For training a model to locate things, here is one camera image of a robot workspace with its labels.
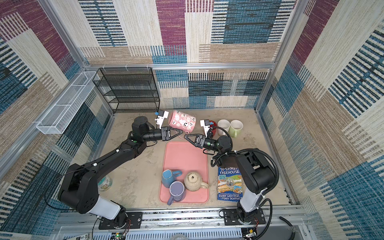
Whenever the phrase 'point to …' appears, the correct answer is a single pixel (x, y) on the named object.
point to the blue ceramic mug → (169, 176)
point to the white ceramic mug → (224, 124)
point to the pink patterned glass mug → (182, 121)
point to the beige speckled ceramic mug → (193, 181)
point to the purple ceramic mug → (177, 192)
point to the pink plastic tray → (185, 157)
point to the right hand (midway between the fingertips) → (185, 138)
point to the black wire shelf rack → (129, 89)
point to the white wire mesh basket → (55, 122)
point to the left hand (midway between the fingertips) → (182, 131)
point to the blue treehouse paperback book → (229, 184)
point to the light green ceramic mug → (236, 126)
